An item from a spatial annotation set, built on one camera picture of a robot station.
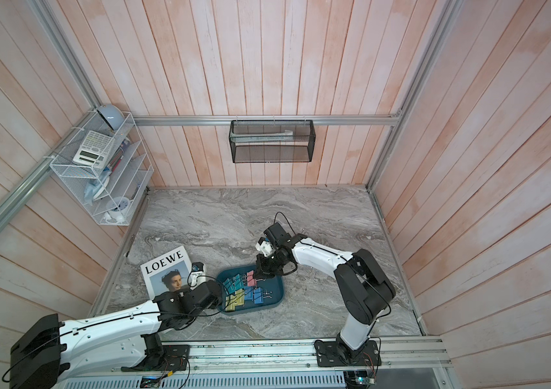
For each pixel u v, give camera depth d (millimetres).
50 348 411
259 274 747
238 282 859
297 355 748
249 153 1107
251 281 840
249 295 837
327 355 730
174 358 726
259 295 839
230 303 816
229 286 861
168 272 880
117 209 912
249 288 852
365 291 463
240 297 828
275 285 870
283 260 663
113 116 830
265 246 837
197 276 728
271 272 768
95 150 761
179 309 591
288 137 883
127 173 855
